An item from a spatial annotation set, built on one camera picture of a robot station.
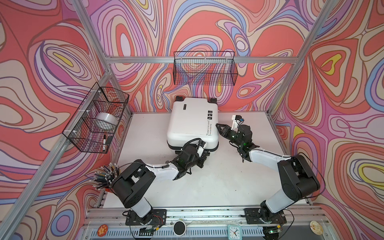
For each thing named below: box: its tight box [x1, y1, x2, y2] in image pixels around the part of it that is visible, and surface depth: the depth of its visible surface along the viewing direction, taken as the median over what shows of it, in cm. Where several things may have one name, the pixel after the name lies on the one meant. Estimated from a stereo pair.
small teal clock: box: [227, 224, 242, 240], surface depth 69 cm
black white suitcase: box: [166, 96, 219, 152], surface depth 90 cm
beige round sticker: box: [309, 220, 324, 236], surface depth 72 cm
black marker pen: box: [103, 134, 106, 152], surface depth 74 cm
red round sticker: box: [97, 224, 109, 237], surface depth 72 cm
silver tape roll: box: [95, 112, 118, 126], surface depth 75 cm
